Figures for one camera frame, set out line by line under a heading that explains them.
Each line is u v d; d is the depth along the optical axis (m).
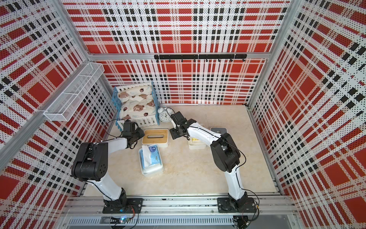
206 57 0.89
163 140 0.93
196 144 0.96
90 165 0.48
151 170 0.85
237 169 0.55
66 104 0.72
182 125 0.70
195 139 0.93
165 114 1.04
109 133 1.05
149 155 0.84
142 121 1.02
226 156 0.52
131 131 0.78
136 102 1.11
